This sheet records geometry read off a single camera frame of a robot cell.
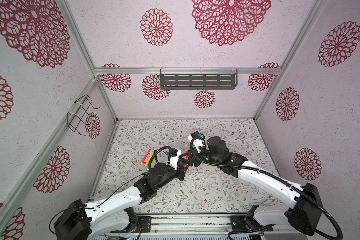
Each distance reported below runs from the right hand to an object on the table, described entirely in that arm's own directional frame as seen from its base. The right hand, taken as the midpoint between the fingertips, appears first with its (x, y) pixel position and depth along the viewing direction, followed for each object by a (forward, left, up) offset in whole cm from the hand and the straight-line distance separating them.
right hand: (182, 152), depth 71 cm
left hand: (-2, -3, -5) cm, 7 cm away
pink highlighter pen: (-4, -2, +2) cm, 5 cm away
